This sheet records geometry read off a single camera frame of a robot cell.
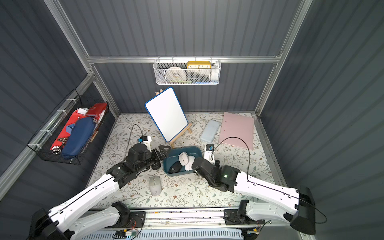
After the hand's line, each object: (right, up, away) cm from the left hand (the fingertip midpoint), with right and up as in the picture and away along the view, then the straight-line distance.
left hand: (165, 150), depth 76 cm
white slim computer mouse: (+8, -7, +15) cm, 19 cm away
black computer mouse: (+3, -13, +14) cm, 19 cm away
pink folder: (+47, +12, +36) cm, 60 cm away
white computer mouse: (+12, -12, +13) cm, 21 cm away
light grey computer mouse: (-7, -20, +6) cm, 22 cm away
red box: (-38, +21, +4) cm, 44 cm away
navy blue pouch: (-39, +12, -4) cm, 41 cm away
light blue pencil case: (+27, +9, +33) cm, 43 cm away
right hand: (+19, -5, -1) cm, 20 cm away
